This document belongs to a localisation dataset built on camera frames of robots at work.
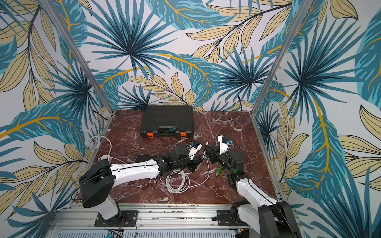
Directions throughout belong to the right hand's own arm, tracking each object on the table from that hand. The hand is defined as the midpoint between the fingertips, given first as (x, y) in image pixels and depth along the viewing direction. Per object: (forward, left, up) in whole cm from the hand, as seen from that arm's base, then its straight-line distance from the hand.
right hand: (197, 150), depth 78 cm
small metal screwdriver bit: (-13, +32, -16) cm, 38 cm away
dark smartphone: (+6, +36, -18) cm, 41 cm away
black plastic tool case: (+41, +29, -18) cm, 53 cm away
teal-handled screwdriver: (+21, +15, -8) cm, 27 cm away
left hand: (-4, -2, -5) cm, 7 cm away
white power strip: (+5, +55, -14) cm, 57 cm away
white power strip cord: (+16, +57, -16) cm, 61 cm away
